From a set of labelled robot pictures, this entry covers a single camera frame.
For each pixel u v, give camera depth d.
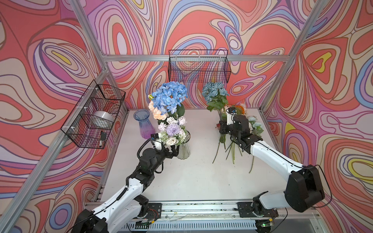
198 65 0.96
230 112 0.72
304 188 0.42
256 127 1.05
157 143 0.66
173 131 0.66
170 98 0.62
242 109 1.10
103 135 0.73
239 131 0.63
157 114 0.69
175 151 0.69
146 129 0.94
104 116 0.73
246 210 0.73
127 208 0.57
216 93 0.80
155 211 0.72
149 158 0.58
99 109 0.80
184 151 0.75
